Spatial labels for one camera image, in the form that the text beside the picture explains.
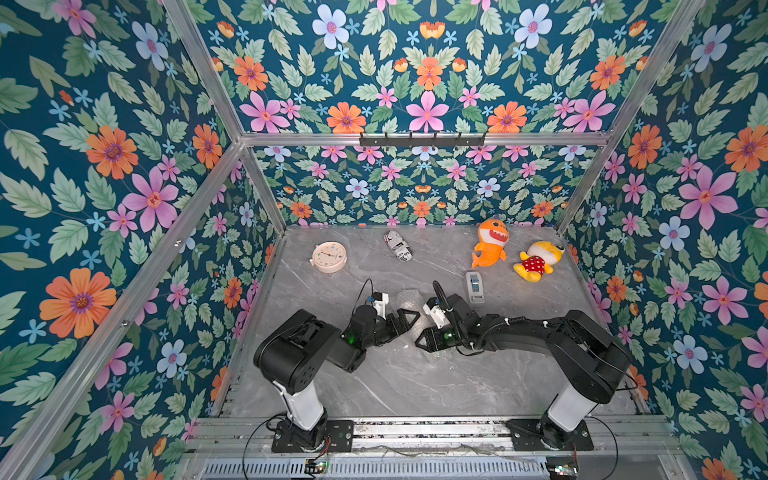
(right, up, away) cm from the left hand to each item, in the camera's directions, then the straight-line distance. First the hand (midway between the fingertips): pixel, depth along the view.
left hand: (416, 318), depth 88 cm
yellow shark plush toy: (+43, +17, +13) cm, 48 cm away
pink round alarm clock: (-31, +18, +20) cm, 41 cm away
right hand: (+3, -5, +1) cm, 6 cm away
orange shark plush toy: (+29, +26, +20) cm, 44 cm away
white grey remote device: (+20, +11, +11) cm, 25 cm away
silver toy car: (-6, +22, +22) cm, 32 cm away
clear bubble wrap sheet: (-1, +5, +3) cm, 6 cm away
